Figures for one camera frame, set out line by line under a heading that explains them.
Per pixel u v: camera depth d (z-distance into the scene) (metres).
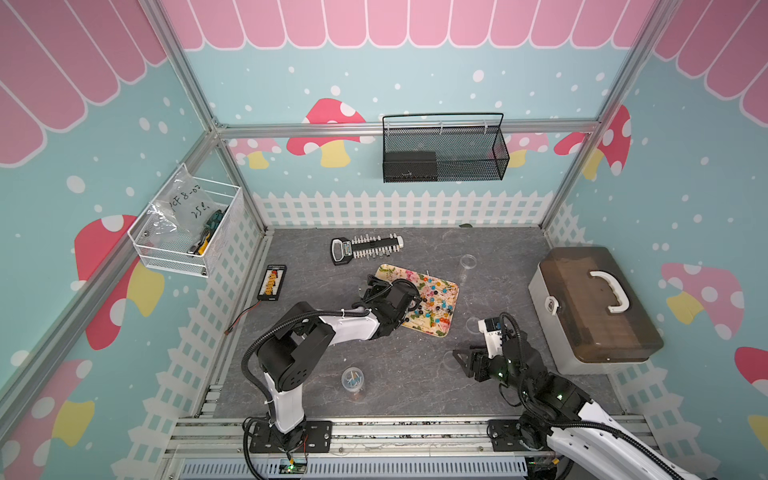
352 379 0.76
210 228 0.73
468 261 0.97
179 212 0.70
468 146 0.94
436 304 0.97
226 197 0.79
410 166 0.90
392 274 1.06
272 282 1.02
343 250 1.12
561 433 0.62
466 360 0.71
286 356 0.49
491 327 0.69
